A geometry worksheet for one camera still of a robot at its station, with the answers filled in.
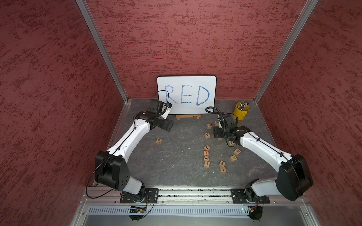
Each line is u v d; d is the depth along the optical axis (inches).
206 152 34.4
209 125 39.5
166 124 29.7
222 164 32.7
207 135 37.5
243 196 28.9
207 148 35.3
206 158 33.5
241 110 39.2
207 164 32.7
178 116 41.6
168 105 29.7
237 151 34.7
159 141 36.4
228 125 25.7
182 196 29.8
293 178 16.5
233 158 33.5
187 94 38.3
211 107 25.7
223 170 31.9
